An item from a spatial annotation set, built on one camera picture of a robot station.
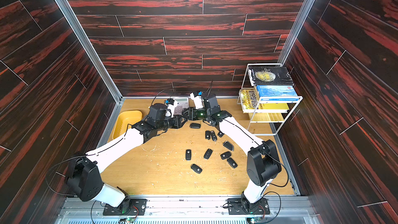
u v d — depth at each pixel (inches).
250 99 36.7
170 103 28.3
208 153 35.7
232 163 34.0
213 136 38.7
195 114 28.7
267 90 30.2
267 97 29.0
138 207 28.9
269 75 33.1
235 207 28.8
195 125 40.7
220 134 38.8
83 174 16.5
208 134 38.9
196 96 29.0
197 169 33.2
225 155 35.1
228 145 36.7
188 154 35.7
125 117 42.0
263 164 17.9
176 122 27.8
